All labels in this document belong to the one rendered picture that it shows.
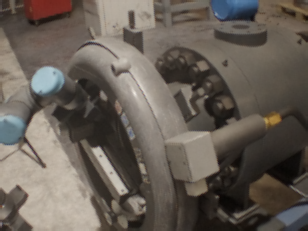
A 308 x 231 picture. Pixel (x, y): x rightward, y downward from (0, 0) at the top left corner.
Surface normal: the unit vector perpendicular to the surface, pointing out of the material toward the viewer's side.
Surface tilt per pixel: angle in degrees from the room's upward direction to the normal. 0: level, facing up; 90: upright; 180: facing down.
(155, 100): 44
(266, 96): 59
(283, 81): 53
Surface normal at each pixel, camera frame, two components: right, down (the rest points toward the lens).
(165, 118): 0.34, -0.27
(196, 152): 0.44, -0.04
